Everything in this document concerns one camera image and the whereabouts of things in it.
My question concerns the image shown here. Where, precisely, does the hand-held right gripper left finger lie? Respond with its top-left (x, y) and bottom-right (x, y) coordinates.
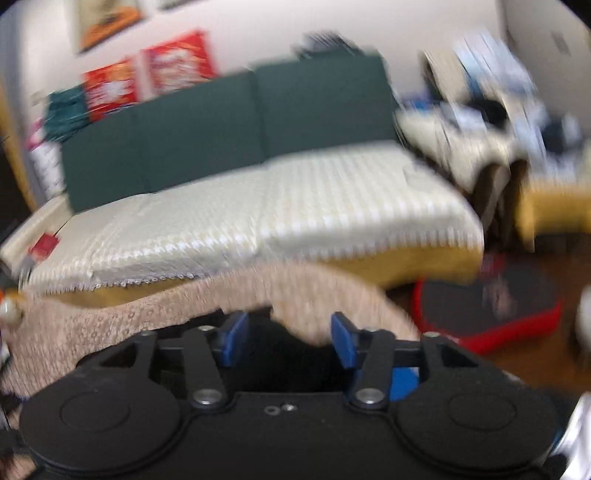
top-left (99, 311), bottom-right (250, 409)

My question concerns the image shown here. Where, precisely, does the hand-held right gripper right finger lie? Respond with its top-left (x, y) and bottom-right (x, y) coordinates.
top-left (331, 312), bottom-right (478, 409)

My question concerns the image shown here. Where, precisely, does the black fleece garment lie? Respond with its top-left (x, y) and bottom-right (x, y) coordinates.
top-left (157, 305), bottom-right (365, 393)

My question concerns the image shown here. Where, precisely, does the pile of light clothes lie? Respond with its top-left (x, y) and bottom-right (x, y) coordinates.
top-left (450, 30), bottom-right (583, 162)

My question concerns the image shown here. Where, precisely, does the green sofa with cream cover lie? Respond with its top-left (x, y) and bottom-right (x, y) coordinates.
top-left (0, 51), bottom-right (485, 308)

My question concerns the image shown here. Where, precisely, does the red black floor mat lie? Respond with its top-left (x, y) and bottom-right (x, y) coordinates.
top-left (412, 258), bottom-right (564, 354)

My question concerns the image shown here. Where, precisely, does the red envelope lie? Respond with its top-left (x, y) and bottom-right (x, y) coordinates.
top-left (28, 233), bottom-right (61, 261)

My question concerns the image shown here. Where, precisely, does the white ball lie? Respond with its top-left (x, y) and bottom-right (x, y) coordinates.
top-left (0, 298), bottom-right (24, 328)

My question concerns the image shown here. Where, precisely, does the wooden armchair cream yellow cover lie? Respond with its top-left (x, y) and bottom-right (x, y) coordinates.
top-left (397, 46), bottom-right (591, 252)

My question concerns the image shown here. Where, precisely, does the white printed pillow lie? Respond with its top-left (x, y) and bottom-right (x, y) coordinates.
top-left (28, 138), bottom-right (65, 197)

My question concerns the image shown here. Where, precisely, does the black cloth bundle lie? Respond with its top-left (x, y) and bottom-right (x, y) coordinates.
top-left (475, 99), bottom-right (509, 127)

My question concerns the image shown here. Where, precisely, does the red rabbit print pillow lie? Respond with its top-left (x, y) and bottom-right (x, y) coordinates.
top-left (83, 58), bottom-right (139, 121)

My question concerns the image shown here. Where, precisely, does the green plaid blanket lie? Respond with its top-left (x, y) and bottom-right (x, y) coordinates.
top-left (44, 88), bottom-right (93, 139)

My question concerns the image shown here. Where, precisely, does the red printed pillow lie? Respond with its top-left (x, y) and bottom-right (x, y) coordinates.
top-left (141, 30), bottom-right (218, 95)

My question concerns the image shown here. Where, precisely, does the pink plush toy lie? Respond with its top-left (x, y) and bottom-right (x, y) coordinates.
top-left (25, 119), bottom-right (47, 148)

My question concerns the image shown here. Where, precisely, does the yellow curtain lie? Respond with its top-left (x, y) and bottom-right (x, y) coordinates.
top-left (0, 83), bottom-right (38, 210)

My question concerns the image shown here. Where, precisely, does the orange sphere wall picture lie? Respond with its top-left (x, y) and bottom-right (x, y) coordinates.
top-left (74, 0), bottom-right (146, 54)

